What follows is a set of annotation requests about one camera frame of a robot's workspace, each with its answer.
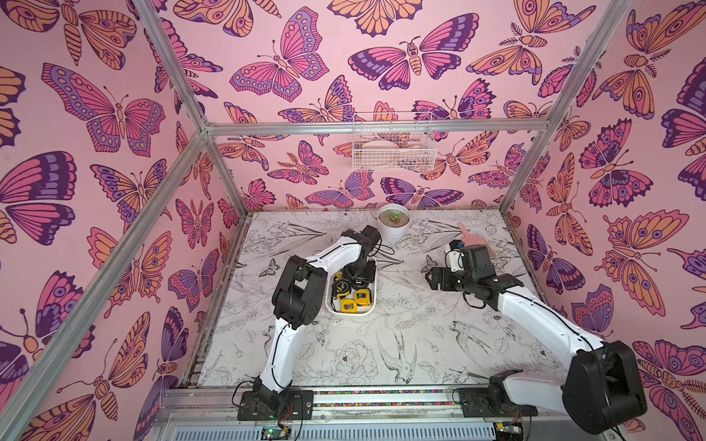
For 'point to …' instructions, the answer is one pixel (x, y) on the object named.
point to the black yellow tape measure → (340, 288)
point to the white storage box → (362, 310)
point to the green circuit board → (274, 433)
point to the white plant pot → (393, 220)
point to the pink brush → (471, 241)
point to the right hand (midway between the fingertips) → (433, 276)
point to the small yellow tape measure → (348, 306)
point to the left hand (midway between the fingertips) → (366, 278)
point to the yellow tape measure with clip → (362, 297)
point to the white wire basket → (397, 141)
